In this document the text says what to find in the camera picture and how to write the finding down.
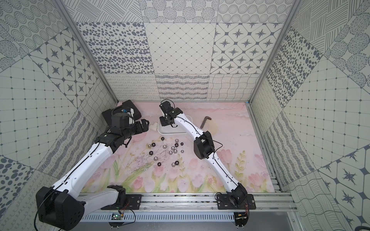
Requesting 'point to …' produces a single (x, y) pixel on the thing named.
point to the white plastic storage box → (172, 130)
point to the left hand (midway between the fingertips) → (140, 120)
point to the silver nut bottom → (173, 164)
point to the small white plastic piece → (154, 126)
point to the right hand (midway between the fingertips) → (165, 122)
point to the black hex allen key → (204, 121)
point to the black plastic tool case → (126, 107)
